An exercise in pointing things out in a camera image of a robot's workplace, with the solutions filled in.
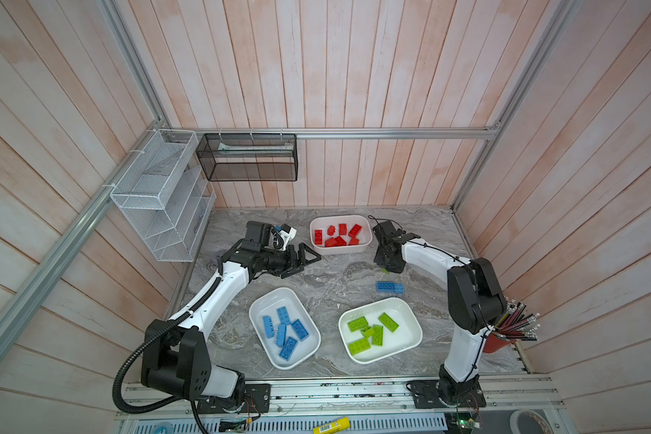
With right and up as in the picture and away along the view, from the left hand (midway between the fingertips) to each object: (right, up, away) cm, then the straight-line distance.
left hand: (312, 267), depth 77 cm
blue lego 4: (-7, -25, +3) cm, 26 cm away
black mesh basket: (-26, +41, +28) cm, 56 cm away
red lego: (+2, +8, +30) cm, 31 cm away
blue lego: (-14, -20, +6) cm, 25 cm away
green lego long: (+14, -25, +4) cm, 29 cm away
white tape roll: (+53, -40, -8) cm, 67 cm away
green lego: (+15, -20, +9) cm, 26 cm away
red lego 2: (+17, +11, +33) cm, 38 cm away
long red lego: (+12, +12, +33) cm, 37 cm away
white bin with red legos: (+8, +9, +33) cm, 35 cm away
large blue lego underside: (+26, -9, +17) cm, 32 cm away
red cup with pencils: (+58, -16, -2) cm, 60 cm away
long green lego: (+25, -20, +10) cm, 33 cm away
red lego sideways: (+16, +7, +30) cm, 34 cm away
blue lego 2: (-5, -20, +7) cm, 21 cm away
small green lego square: (+16, -21, +7) cm, 27 cm away
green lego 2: (+21, -23, +6) cm, 31 cm away
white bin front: (+31, -22, +7) cm, 39 cm away
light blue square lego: (+30, -10, +16) cm, 36 cm away
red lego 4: (+11, +7, +30) cm, 32 cm away
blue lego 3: (-10, -22, +5) cm, 24 cm away
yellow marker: (+8, -40, -9) cm, 41 cm away
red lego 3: (+7, +6, +29) cm, 31 cm away
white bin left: (-16, -13, +11) cm, 23 cm away
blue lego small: (-10, -17, +10) cm, 22 cm away
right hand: (+26, 0, +21) cm, 33 cm away
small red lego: (+7, +11, +33) cm, 36 cm away
